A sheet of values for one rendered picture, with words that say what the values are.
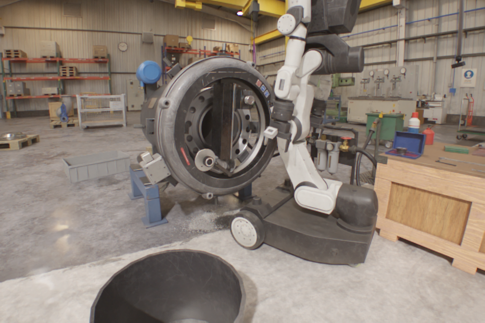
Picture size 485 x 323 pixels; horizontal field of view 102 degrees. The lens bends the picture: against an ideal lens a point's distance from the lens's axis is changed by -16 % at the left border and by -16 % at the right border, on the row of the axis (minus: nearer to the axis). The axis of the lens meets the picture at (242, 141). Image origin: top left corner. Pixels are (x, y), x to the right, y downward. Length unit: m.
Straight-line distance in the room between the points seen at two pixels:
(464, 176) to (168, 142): 1.33
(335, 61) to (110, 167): 2.29
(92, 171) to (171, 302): 2.02
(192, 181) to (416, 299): 1.08
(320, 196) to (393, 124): 3.17
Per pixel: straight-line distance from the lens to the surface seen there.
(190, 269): 0.70
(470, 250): 1.44
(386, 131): 4.24
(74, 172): 2.60
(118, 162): 2.68
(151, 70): 1.79
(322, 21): 1.13
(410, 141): 1.56
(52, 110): 13.59
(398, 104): 6.84
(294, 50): 0.98
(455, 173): 1.33
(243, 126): 1.41
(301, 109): 1.16
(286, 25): 0.98
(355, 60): 1.10
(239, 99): 1.15
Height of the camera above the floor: 0.76
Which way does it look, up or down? 10 degrees down
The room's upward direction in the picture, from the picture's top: straight up
